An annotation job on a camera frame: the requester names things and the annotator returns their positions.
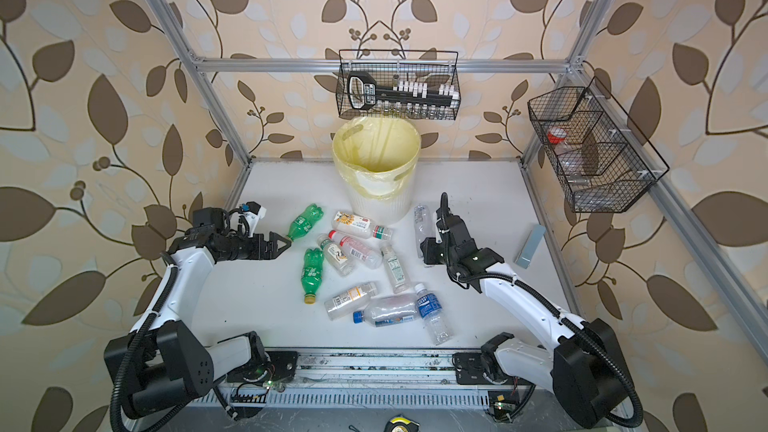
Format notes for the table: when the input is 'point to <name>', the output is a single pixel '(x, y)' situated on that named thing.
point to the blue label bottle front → (432, 315)
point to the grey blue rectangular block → (530, 246)
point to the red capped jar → (556, 135)
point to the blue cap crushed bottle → (389, 310)
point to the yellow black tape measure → (401, 423)
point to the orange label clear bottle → (356, 225)
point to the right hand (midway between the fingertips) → (427, 248)
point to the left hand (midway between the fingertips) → (275, 241)
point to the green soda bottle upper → (304, 221)
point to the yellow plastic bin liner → (376, 155)
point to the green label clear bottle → (397, 274)
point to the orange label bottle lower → (350, 301)
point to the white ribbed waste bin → (390, 211)
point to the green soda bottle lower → (312, 274)
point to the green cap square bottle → (335, 255)
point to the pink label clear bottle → (365, 255)
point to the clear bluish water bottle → (423, 226)
